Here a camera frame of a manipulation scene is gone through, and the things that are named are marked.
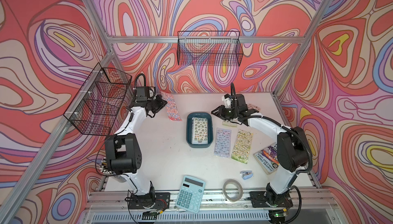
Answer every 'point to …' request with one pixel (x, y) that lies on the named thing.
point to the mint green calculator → (190, 194)
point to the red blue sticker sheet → (173, 112)
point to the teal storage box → (210, 129)
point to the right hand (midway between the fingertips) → (213, 116)
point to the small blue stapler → (246, 175)
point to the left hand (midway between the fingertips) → (169, 101)
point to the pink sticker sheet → (252, 106)
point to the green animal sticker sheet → (242, 146)
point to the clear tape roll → (239, 187)
